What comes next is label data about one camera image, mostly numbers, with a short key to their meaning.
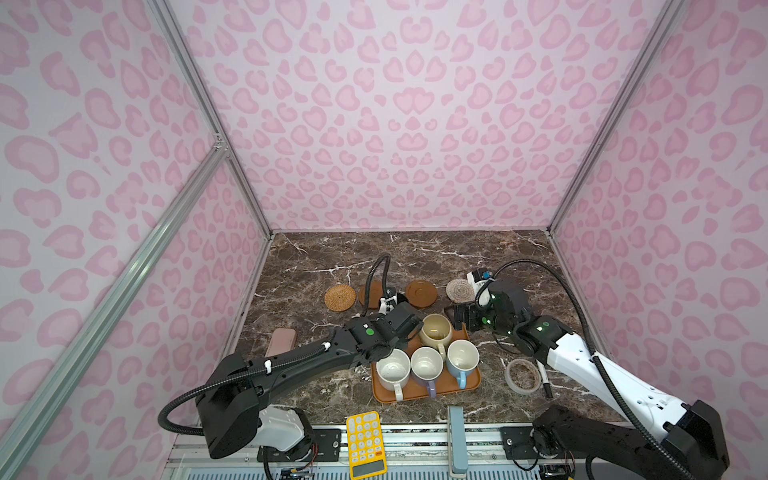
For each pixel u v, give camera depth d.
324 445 0.73
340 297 1.00
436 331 0.90
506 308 0.61
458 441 0.75
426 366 0.85
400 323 0.59
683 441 0.38
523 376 0.84
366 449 0.72
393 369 0.85
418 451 0.73
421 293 1.01
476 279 0.71
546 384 0.82
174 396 0.38
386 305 0.71
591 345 0.51
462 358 0.85
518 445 0.73
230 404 0.40
